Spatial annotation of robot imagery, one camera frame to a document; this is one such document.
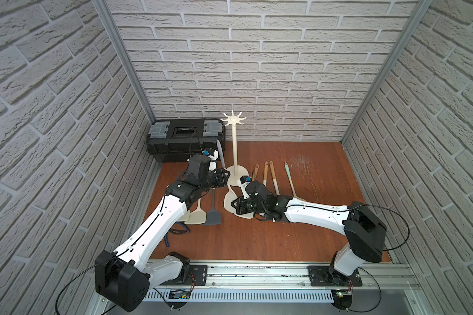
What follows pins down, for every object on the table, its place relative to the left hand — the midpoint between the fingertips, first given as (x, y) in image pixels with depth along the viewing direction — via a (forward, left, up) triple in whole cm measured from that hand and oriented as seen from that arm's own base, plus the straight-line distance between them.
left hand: (231, 170), depth 77 cm
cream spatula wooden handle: (+16, -12, -22) cm, 30 cm away
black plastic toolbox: (+25, +28, -8) cm, 39 cm away
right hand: (-9, -1, -12) cm, 15 cm away
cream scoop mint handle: (-6, -1, -8) cm, 11 cm away
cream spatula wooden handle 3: (+12, -23, -23) cm, 34 cm away
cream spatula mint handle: (+8, -31, -23) cm, 39 cm away
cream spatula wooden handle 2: (+19, -19, -22) cm, 35 cm away
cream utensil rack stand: (+14, -2, -20) cm, 24 cm away
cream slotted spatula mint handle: (-11, +21, -21) cm, 32 cm away
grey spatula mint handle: (-11, +8, -21) cm, 25 cm away
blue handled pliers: (-16, +25, -25) cm, 39 cm away
